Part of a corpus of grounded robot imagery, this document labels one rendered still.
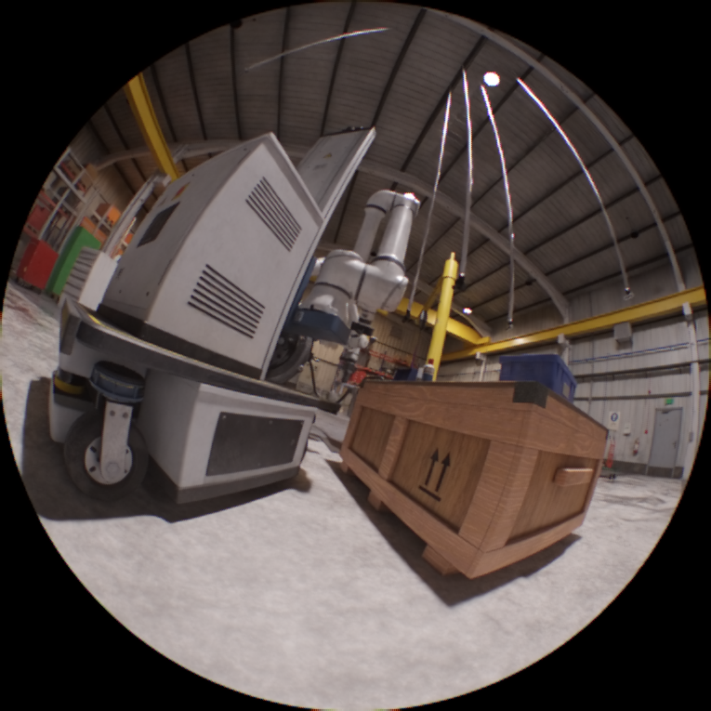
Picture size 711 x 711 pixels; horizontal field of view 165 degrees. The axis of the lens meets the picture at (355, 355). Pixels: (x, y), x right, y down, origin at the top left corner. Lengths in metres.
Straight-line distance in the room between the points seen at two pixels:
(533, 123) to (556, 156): 1.23
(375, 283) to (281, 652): 0.99
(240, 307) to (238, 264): 0.09
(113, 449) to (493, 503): 0.69
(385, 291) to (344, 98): 8.24
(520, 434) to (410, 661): 0.44
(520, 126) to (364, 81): 4.58
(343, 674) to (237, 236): 0.74
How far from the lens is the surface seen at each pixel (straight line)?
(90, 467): 0.53
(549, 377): 0.71
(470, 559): 0.58
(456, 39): 8.13
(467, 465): 0.62
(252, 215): 0.58
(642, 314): 11.04
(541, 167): 9.27
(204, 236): 0.50
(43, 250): 6.14
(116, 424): 0.47
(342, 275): 0.92
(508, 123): 8.71
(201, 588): 0.44
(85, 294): 4.96
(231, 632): 0.40
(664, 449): 10.29
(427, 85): 8.43
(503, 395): 0.56
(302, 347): 1.75
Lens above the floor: 0.34
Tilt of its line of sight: 11 degrees up
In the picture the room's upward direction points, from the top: 17 degrees clockwise
